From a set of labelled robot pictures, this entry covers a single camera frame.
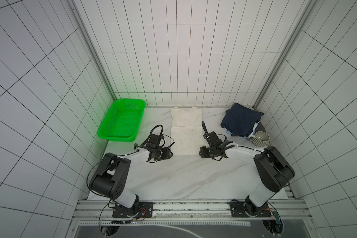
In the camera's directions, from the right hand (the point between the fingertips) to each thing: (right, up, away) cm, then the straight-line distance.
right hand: (201, 152), depth 93 cm
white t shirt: (-9, +12, +9) cm, 18 cm away
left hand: (-21, -3, -3) cm, 21 cm away
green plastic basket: (-59, +20, +18) cm, 64 cm away
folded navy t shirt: (+29, +20, +9) cm, 36 cm away
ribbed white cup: (+41, +7, +4) cm, 42 cm away
